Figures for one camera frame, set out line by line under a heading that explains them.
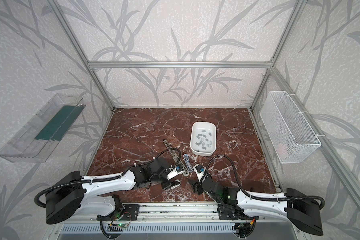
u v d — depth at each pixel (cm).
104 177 50
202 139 102
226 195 62
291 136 61
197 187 69
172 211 75
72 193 42
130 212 73
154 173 63
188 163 89
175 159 92
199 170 68
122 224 71
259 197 52
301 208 47
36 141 63
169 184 70
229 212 72
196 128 104
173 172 70
